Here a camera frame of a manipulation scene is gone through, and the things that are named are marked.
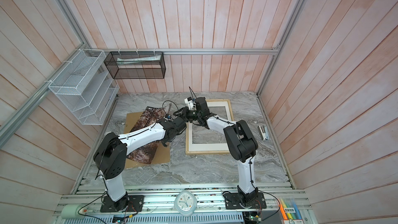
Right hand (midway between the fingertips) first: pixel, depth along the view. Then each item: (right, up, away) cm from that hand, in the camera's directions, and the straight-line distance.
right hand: (173, 115), depth 89 cm
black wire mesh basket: (-28, +34, +15) cm, 47 cm away
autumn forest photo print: (-20, -2, +17) cm, 27 cm away
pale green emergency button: (-40, -40, -24) cm, 61 cm away
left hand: (-7, -13, -1) cm, 15 cm away
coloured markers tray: (+57, -44, -19) cm, 74 cm away
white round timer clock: (+8, -41, -18) cm, 45 cm away
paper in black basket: (-29, +32, +1) cm, 43 cm away
